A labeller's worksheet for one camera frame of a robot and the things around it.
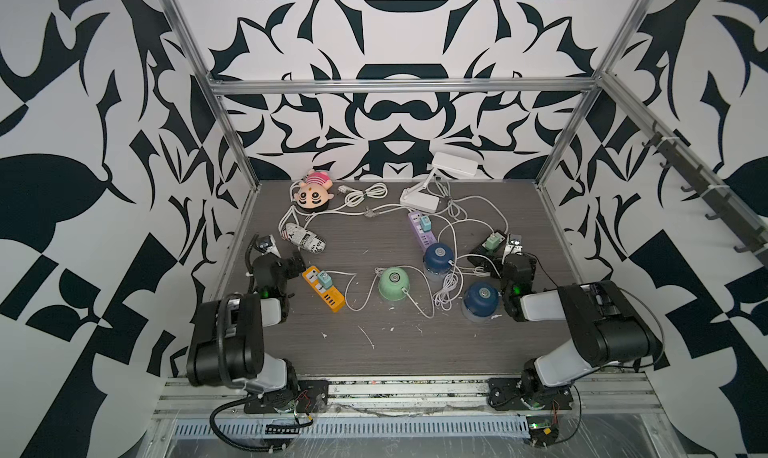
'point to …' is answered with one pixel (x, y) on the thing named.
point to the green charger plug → (492, 242)
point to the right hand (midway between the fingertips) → (508, 248)
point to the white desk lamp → (413, 196)
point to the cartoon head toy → (313, 194)
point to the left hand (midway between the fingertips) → (278, 249)
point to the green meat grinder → (391, 282)
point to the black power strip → (487, 249)
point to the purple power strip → (426, 238)
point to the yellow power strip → (330, 297)
